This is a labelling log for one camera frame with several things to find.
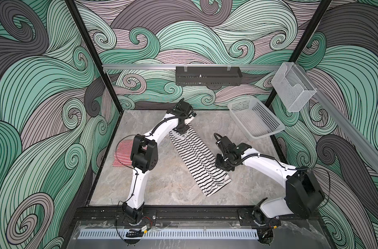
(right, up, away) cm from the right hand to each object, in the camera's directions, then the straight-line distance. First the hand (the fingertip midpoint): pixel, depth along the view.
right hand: (216, 167), depth 84 cm
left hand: (-20, +23, +12) cm, 33 cm away
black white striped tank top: (-8, +2, +8) cm, 12 cm away
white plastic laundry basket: (+35, +27, +30) cm, 53 cm away
